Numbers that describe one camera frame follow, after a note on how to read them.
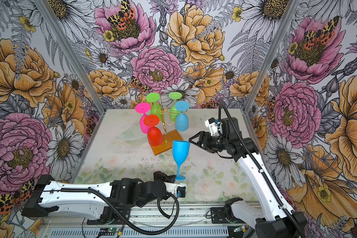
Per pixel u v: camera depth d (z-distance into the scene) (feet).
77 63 3.05
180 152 2.17
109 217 2.14
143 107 2.50
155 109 2.79
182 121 2.68
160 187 1.63
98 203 1.46
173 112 2.84
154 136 2.55
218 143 1.93
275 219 1.22
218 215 2.43
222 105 3.92
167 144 3.22
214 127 2.16
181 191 1.77
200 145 2.01
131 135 3.54
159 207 1.80
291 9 2.38
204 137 2.02
